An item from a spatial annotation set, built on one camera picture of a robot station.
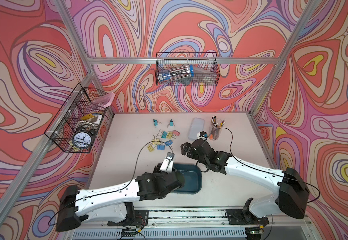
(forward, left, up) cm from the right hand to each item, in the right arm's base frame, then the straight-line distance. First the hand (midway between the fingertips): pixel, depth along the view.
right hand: (187, 152), depth 82 cm
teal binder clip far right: (+32, +9, -11) cm, 35 cm away
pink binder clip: (+23, +6, -12) cm, 27 cm away
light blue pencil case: (+31, -10, -14) cm, 35 cm away
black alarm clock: (-1, +49, +17) cm, 52 cm away
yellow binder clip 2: (+16, +20, -13) cm, 28 cm away
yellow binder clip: (+22, +11, -11) cm, 27 cm away
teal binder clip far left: (+33, +21, -11) cm, 41 cm away
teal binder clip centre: (+22, +14, -12) cm, 29 cm away
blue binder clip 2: (+12, +17, -12) cm, 24 cm away
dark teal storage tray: (-9, -3, -14) cm, 17 cm away
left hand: (-10, +9, +2) cm, 14 cm away
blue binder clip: (+15, +11, -12) cm, 22 cm away
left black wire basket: (+6, +54, +20) cm, 57 cm away
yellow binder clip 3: (+12, +24, -12) cm, 29 cm away
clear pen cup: (+18, -20, -2) cm, 27 cm away
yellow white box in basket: (+11, +48, +18) cm, 52 cm away
